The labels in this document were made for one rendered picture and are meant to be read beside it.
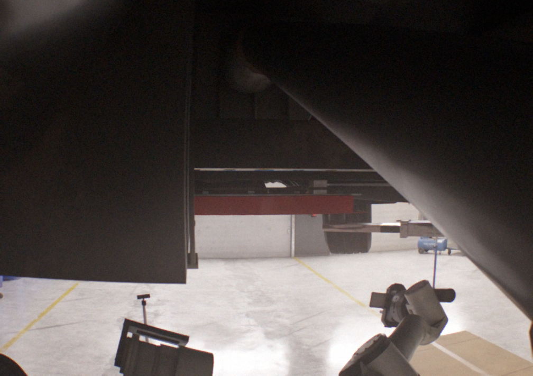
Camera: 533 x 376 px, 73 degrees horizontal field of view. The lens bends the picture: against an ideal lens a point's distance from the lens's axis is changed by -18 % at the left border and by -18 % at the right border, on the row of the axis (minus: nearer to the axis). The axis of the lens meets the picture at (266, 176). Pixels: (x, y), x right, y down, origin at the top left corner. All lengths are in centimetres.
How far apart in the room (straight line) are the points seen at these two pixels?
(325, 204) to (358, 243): 120
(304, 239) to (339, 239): 774
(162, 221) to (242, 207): 100
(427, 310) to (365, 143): 82
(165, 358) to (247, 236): 939
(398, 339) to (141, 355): 51
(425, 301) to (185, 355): 60
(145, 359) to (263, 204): 75
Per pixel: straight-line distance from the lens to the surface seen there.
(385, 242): 1089
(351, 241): 239
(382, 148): 17
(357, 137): 20
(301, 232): 1004
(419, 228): 172
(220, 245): 986
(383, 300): 115
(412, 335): 89
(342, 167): 64
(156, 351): 54
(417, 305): 98
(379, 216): 1074
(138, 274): 19
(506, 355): 327
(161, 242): 19
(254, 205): 119
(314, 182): 123
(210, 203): 117
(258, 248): 996
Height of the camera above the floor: 168
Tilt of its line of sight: 1 degrees up
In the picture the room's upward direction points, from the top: straight up
